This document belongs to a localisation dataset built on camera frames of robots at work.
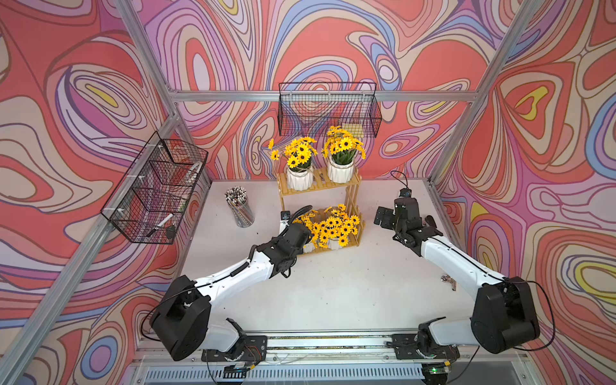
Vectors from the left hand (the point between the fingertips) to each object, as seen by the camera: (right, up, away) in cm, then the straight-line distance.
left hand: (295, 238), depth 86 cm
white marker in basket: (-41, +6, -13) cm, 43 cm away
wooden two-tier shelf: (+9, +20, -4) cm, 22 cm away
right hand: (+35, +7, +3) cm, 36 cm away
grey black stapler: (+56, +5, +13) cm, 57 cm away
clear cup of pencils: (-23, +15, +5) cm, 28 cm away
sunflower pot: (+8, +4, -5) cm, 10 cm away
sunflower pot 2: (+15, +4, -2) cm, 16 cm away
